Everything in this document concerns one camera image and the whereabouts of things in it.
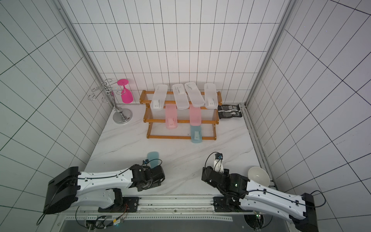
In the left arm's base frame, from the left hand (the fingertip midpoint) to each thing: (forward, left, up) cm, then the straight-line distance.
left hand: (149, 185), depth 80 cm
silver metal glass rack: (+48, +31, +3) cm, 58 cm away
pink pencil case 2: (+37, -26, +17) cm, 49 cm away
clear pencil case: (+41, -4, +29) cm, 51 cm away
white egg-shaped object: (+5, -62, +4) cm, 62 cm away
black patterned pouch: (+55, -54, +2) cm, 77 cm away
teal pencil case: (+18, 0, -1) cm, 18 cm away
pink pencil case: (+37, -11, +17) cm, 42 cm away
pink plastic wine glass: (+55, +24, +16) cm, 62 cm away
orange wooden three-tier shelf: (+34, -1, +15) cm, 37 cm away
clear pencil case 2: (+42, -35, +30) cm, 62 cm away
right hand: (+5, -31, +7) cm, 32 cm away
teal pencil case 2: (+32, -27, +3) cm, 42 cm away
